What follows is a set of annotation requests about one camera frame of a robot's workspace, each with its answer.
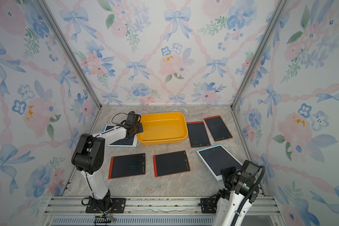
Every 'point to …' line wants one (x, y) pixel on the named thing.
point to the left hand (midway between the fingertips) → (140, 126)
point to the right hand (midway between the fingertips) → (227, 165)
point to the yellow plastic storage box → (163, 128)
